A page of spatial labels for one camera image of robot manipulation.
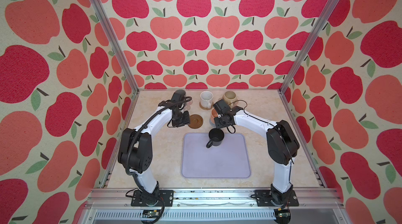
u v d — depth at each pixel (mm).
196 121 1016
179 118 767
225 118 701
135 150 484
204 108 1101
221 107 754
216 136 901
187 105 1114
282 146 515
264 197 735
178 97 737
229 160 884
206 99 1047
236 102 1088
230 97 1108
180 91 1055
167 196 749
